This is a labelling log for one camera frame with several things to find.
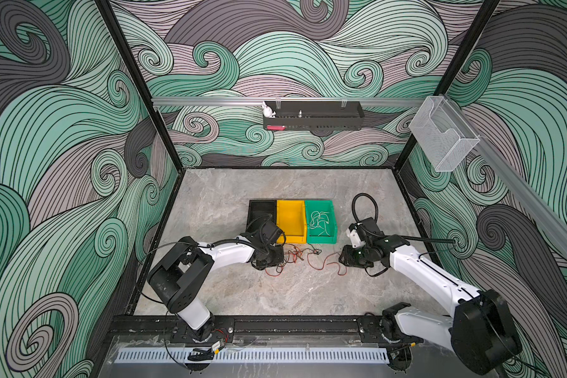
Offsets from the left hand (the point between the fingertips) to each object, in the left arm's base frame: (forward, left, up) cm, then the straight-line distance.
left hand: (282, 259), depth 88 cm
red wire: (-5, -23, +4) cm, 23 cm away
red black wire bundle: (+1, -3, +2) cm, 4 cm away
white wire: (+17, -15, +2) cm, 23 cm away
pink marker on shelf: (+40, +4, +32) cm, 51 cm away
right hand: (-1, -22, +5) cm, 23 cm away
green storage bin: (+9, -12, +2) cm, 15 cm away
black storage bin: (+23, +10, -2) cm, 25 cm away
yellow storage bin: (+19, -4, -1) cm, 20 cm away
